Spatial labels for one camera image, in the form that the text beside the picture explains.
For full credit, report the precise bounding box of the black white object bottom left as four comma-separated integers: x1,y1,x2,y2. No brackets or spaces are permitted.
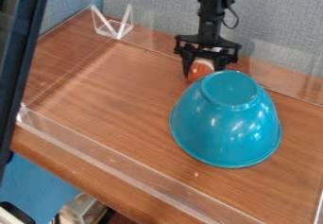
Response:
0,201,35,224

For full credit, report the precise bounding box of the blue plastic bowl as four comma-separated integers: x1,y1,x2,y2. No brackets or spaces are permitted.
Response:
170,71,283,168

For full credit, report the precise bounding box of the clear acrylic front barrier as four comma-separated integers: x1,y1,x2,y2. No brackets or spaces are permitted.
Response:
15,102,270,224

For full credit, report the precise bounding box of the clear acrylic back barrier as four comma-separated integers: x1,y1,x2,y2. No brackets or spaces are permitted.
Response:
122,23,323,109

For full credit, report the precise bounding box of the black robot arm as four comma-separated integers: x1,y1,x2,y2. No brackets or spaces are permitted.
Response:
174,0,243,78

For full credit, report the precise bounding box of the clear acrylic barrier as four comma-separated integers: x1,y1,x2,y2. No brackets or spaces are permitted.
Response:
15,102,270,224
122,23,323,109

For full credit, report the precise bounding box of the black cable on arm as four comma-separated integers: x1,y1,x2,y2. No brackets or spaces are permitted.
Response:
220,6,240,30

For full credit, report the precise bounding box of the dark blue foreground post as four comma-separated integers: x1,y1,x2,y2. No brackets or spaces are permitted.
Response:
0,0,48,182

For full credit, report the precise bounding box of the clear acrylic corner bracket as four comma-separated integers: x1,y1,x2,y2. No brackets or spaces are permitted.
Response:
89,4,134,40

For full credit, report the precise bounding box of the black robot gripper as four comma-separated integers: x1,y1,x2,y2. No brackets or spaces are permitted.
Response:
174,35,243,77

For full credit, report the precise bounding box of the grey metal table leg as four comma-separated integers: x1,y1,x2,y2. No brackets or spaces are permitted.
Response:
59,193,107,224

